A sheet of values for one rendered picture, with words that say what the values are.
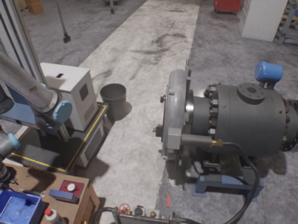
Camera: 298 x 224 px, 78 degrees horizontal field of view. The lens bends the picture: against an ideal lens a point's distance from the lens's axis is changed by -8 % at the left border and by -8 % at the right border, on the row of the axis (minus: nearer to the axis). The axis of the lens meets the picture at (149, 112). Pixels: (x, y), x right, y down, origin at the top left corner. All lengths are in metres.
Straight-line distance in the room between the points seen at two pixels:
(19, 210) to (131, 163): 1.08
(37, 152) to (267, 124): 1.93
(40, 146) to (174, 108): 1.33
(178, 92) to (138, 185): 1.02
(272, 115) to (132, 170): 1.35
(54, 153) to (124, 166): 0.69
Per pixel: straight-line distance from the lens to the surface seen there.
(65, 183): 1.57
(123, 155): 2.17
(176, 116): 1.33
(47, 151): 2.00
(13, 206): 1.66
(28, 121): 1.64
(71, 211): 1.47
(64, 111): 1.28
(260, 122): 1.56
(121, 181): 2.01
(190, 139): 1.29
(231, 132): 1.50
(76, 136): 2.01
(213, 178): 1.80
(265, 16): 5.19
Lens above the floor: 1.78
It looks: 43 degrees down
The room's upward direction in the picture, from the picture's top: straight up
